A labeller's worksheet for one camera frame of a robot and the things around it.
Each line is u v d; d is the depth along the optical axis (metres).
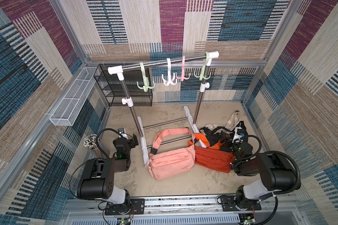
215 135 1.01
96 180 0.45
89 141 0.78
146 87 0.64
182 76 0.66
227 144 0.82
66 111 0.70
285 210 0.73
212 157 0.84
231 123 1.07
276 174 0.45
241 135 0.75
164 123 1.05
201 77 0.70
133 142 0.77
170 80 0.66
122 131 0.79
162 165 0.80
